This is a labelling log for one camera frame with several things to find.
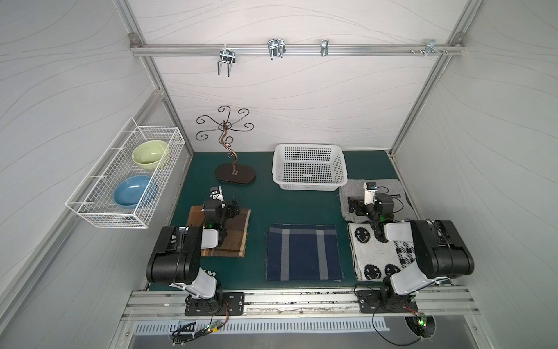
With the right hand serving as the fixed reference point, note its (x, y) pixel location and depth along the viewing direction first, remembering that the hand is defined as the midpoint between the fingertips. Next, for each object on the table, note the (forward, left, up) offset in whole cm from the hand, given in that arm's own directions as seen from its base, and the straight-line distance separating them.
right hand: (361, 195), depth 96 cm
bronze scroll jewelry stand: (+14, +63, -4) cm, 64 cm away
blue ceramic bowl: (-21, +80, +28) cm, 88 cm away
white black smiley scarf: (-27, 0, -2) cm, 27 cm away
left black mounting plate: (-44, +51, -4) cm, 68 cm away
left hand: (-6, +61, +1) cm, 61 cm away
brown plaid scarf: (-18, +54, -1) cm, 57 cm away
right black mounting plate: (-40, +2, -5) cm, 41 cm away
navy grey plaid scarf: (-25, +26, -4) cm, 37 cm away
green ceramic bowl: (-6, +81, +30) cm, 86 cm away
